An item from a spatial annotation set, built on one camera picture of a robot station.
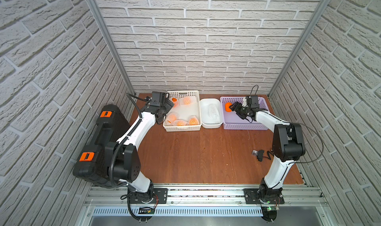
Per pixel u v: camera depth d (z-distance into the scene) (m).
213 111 1.04
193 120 0.97
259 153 0.87
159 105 0.66
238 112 0.88
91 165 0.58
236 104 0.90
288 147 0.51
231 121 1.01
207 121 1.03
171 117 0.98
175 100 1.06
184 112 1.08
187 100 1.10
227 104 1.06
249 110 0.77
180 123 0.95
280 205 0.71
